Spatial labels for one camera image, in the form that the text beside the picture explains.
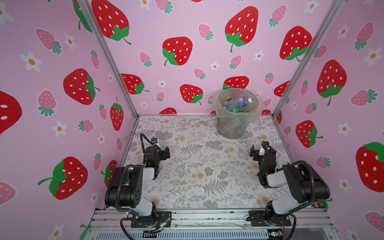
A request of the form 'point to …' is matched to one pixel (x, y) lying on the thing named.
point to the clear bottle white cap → (231, 104)
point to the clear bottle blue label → (246, 101)
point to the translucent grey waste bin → (232, 125)
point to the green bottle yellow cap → (237, 110)
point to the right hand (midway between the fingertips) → (262, 145)
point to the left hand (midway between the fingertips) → (160, 147)
